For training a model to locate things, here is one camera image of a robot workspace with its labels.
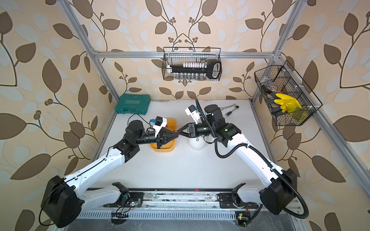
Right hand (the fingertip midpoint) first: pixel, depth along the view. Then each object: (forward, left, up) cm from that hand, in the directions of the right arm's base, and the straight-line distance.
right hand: (179, 132), depth 68 cm
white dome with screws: (+6, -10, -22) cm, 24 cm away
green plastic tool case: (+42, +39, -23) cm, 61 cm away
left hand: (0, +2, -1) cm, 2 cm away
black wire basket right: (+32, -59, +4) cm, 68 cm away
